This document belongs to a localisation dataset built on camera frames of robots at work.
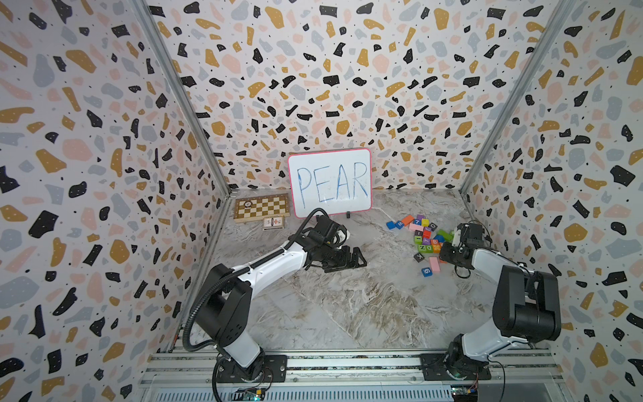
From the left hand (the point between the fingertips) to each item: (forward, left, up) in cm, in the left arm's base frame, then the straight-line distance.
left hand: (360, 265), depth 81 cm
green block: (+19, -38, -12) cm, 44 cm away
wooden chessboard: (+34, +43, -10) cm, 55 cm away
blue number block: (+4, -26, -14) cm, 30 cm away
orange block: (+30, -25, -14) cm, 41 cm away
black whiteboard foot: (+31, +2, -12) cm, 33 cm away
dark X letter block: (+10, -25, -13) cm, 30 cm away
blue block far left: (+27, -17, -14) cm, 35 cm away
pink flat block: (+7, -30, -13) cm, 34 cm away
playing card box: (+26, +32, -12) cm, 43 cm away
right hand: (+11, -35, -10) cm, 38 cm away
